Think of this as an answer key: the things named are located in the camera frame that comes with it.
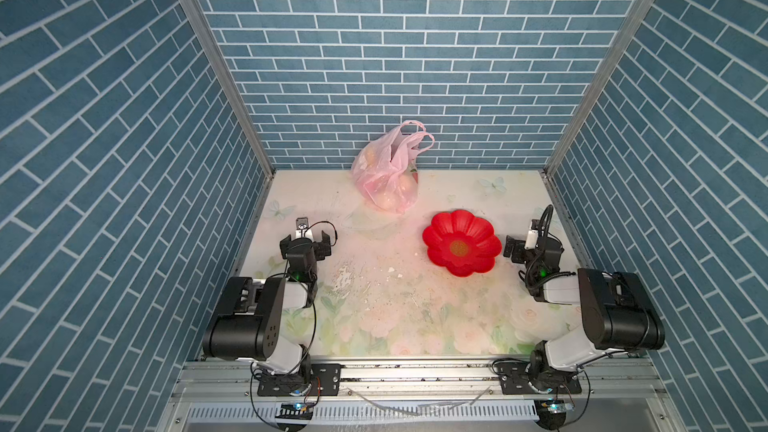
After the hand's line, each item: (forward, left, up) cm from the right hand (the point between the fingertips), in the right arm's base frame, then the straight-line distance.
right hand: (523, 235), depth 95 cm
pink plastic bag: (+18, +47, +10) cm, 51 cm away
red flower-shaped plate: (-1, +19, -5) cm, 20 cm away
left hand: (-6, +68, +4) cm, 69 cm away
